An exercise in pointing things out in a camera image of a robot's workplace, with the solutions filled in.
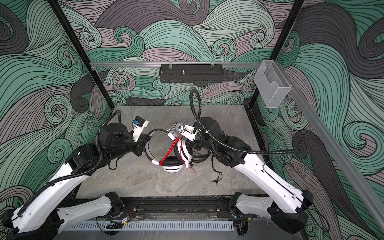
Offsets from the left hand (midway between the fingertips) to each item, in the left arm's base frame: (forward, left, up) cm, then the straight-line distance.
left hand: (150, 136), depth 64 cm
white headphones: (-10, -15, +1) cm, 18 cm away
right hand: (+3, -17, +2) cm, 18 cm away
